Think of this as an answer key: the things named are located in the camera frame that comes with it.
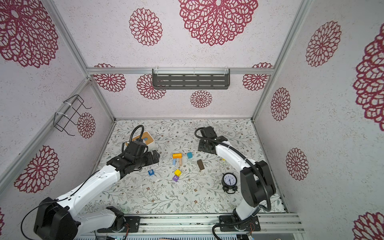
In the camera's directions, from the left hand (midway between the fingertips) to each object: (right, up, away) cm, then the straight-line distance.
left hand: (153, 159), depth 84 cm
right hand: (+28, +8, +7) cm, 30 cm away
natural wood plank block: (+15, -3, +11) cm, 19 cm away
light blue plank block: (+11, -3, +11) cm, 16 cm away
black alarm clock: (+43, -13, +2) cm, 45 cm away
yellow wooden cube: (+13, -9, +6) cm, 17 cm away
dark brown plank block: (+27, -5, +11) cm, 30 cm away
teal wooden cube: (+21, 0, +16) cm, 26 cm away
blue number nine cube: (-3, -9, +7) cm, 12 cm away
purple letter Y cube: (+12, -12, +5) cm, 18 cm away
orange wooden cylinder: (+12, 0, +14) cm, 18 cm away
